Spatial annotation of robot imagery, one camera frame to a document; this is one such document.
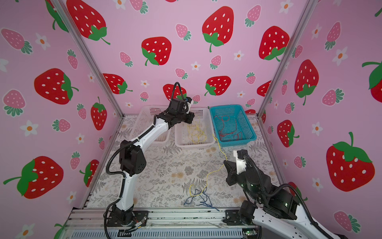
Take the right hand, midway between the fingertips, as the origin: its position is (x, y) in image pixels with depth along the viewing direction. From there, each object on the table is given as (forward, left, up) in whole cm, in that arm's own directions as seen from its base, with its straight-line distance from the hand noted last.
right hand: (223, 161), depth 64 cm
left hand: (+34, +18, -6) cm, 39 cm away
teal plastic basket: (+48, -9, -28) cm, 57 cm away
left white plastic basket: (+41, +59, -24) cm, 75 cm away
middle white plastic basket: (+51, +14, -22) cm, 57 cm away
